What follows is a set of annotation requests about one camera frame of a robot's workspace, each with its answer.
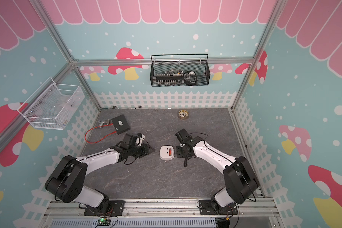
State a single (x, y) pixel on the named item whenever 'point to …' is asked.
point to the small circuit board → (104, 222)
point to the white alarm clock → (166, 152)
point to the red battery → (170, 151)
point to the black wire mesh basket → (179, 74)
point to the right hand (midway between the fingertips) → (180, 152)
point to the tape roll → (183, 114)
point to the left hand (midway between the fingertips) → (152, 152)
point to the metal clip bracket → (105, 123)
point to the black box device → (120, 124)
